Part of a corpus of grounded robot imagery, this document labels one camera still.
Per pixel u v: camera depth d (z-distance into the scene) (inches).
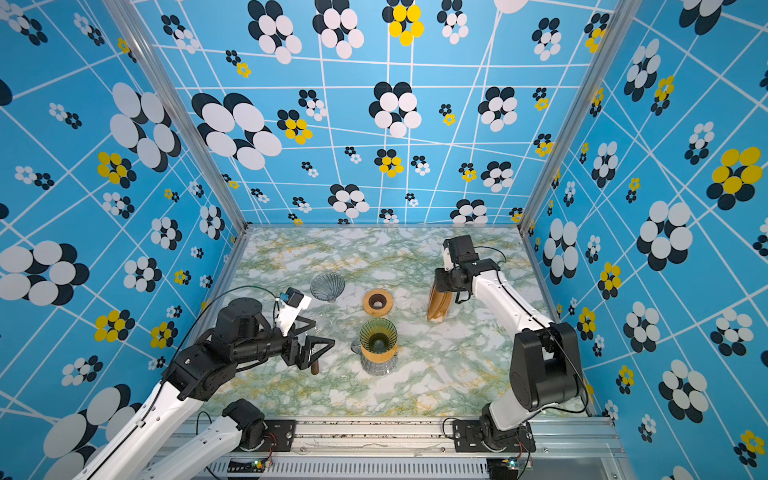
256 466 27.7
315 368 31.8
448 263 30.9
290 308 23.2
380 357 29.9
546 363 17.4
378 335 31.1
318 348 23.5
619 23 27.3
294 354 22.8
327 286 38.0
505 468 27.3
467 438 28.5
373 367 31.3
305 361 22.8
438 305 35.0
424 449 28.5
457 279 26.1
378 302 38.7
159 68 31.0
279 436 29.0
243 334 21.0
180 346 36.1
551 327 18.0
